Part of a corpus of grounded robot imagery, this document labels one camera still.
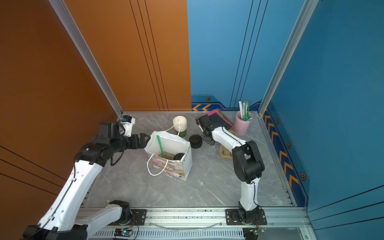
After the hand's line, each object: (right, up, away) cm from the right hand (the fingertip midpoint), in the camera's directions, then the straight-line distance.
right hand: (211, 134), depth 97 cm
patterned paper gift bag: (-22, -5, -16) cm, 28 cm away
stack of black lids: (-10, -5, +1) cm, 11 cm away
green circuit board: (-45, -46, -26) cm, 69 cm away
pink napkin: (+6, +16, +19) cm, 26 cm away
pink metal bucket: (+20, +5, +2) cm, 21 cm away
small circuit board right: (+17, -46, -26) cm, 55 cm away
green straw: (-30, -1, -17) cm, 35 cm away
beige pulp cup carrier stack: (+8, -11, -3) cm, 14 cm away
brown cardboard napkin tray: (+11, +13, +16) cm, 24 cm away
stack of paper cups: (-20, +7, 0) cm, 22 cm away
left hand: (-36, +1, -24) cm, 43 cm away
